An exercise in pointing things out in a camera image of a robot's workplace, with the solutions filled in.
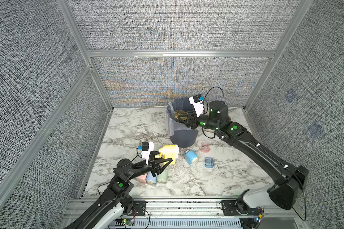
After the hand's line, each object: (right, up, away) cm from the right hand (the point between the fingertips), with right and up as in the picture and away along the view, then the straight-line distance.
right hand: (182, 111), depth 67 cm
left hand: (-5, -21, -5) cm, 22 cm away
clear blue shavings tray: (+19, -31, +23) cm, 42 cm away
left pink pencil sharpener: (-21, -36, +10) cm, 43 cm away
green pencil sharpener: (-10, -35, +9) cm, 38 cm away
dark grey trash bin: (+1, -13, +16) cm, 21 cm away
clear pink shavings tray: (+18, -23, +30) cm, 41 cm away
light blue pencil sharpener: (-16, -36, +9) cm, 40 cm away
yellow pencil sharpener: (-6, -17, -8) cm, 20 cm away
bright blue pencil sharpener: (+7, -26, +19) cm, 33 cm away
